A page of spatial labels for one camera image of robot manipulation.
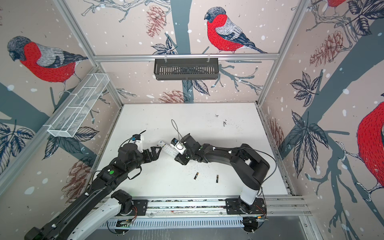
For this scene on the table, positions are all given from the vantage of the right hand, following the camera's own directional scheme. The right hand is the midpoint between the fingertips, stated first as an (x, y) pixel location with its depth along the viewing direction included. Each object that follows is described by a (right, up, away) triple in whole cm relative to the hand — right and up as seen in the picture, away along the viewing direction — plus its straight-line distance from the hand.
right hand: (177, 156), depth 87 cm
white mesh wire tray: (-53, +23, -15) cm, 59 cm away
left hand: (-11, +7, -11) cm, 16 cm away
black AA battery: (+23, -11, -4) cm, 26 cm away
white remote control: (-6, +5, 0) cm, 7 cm away
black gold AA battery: (+12, -10, -3) cm, 15 cm away
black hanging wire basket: (+4, +59, +19) cm, 62 cm away
